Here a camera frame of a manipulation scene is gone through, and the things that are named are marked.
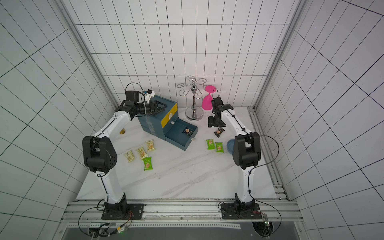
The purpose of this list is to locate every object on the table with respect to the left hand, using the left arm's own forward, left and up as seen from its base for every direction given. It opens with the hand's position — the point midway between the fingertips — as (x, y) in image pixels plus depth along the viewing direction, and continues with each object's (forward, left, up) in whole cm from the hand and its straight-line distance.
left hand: (165, 109), depth 86 cm
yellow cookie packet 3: (-19, +23, -23) cm, 38 cm away
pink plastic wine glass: (+13, -26, -6) cm, 30 cm away
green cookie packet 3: (-12, -34, -23) cm, 43 cm away
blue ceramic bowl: (-12, -41, -21) cm, 48 cm away
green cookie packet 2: (-10, -29, -23) cm, 38 cm away
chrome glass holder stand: (+18, -17, -23) cm, 33 cm away
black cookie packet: (0, -35, -22) cm, 41 cm away
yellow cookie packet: (-11, +12, -23) cm, 28 cm away
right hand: (0, -27, -14) cm, 30 cm away
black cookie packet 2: (0, -13, -22) cm, 26 cm away
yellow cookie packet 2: (-17, +16, -23) cm, 32 cm away
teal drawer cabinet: (-7, +6, -5) cm, 10 cm away
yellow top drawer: (0, -2, -5) cm, 5 cm away
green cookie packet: (-24, +11, -23) cm, 35 cm away
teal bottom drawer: (-6, -5, -20) cm, 22 cm away
